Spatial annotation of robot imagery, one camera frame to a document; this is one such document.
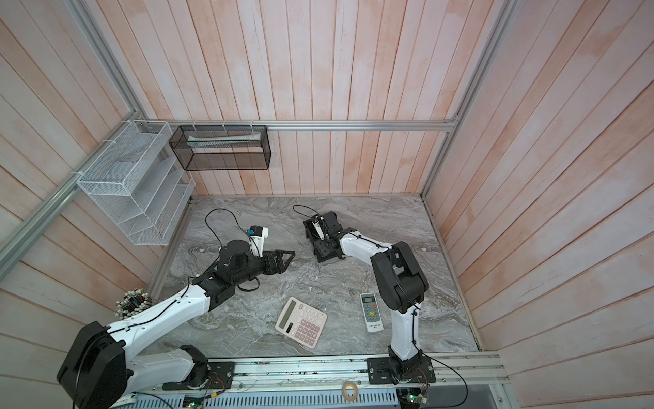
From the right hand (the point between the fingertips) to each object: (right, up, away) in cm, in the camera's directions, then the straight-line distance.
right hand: (329, 239), depth 100 cm
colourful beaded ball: (-57, -16, -28) cm, 66 cm away
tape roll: (+7, -42, -29) cm, 52 cm away
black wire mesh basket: (-43, +37, +1) cm, 57 cm away
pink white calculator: (-9, -26, -19) cm, 33 cm away
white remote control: (+14, -23, -16) cm, 32 cm away
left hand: (-14, -4, -20) cm, 25 cm away
